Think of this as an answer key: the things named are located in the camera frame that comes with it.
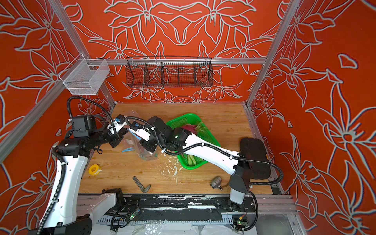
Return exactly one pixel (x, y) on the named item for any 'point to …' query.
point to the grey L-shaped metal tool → (144, 190)
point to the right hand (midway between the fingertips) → (141, 133)
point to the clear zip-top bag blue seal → (127, 150)
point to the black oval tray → (254, 148)
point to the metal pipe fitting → (216, 182)
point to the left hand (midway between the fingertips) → (125, 127)
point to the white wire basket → (84, 76)
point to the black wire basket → (169, 72)
